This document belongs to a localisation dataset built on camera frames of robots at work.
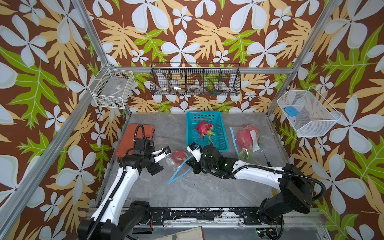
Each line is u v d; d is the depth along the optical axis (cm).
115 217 41
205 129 99
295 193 42
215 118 110
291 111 86
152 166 70
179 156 82
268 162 93
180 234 69
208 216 75
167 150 70
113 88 86
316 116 78
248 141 93
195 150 70
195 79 98
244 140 93
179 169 77
